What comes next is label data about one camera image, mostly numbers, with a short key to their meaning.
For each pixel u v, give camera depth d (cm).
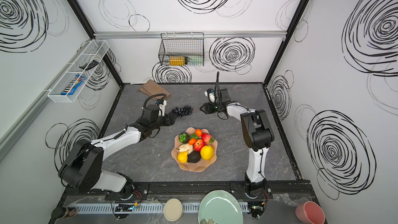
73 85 67
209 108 87
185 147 81
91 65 80
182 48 99
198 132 85
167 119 79
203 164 80
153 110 68
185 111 99
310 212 61
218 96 81
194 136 85
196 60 87
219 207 70
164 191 75
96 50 93
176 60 87
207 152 79
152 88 116
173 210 63
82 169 43
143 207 70
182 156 78
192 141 82
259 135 53
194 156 79
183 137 81
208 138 83
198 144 82
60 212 61
